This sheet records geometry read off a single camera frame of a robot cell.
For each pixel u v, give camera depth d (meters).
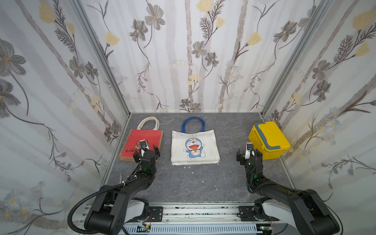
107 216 0.41
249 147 0.74
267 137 0.88
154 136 1.07
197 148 0.98
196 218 0.73
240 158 0.79
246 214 0.73
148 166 0.67
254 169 0.65
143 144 0.74
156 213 0.74
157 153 0.84
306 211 0.43
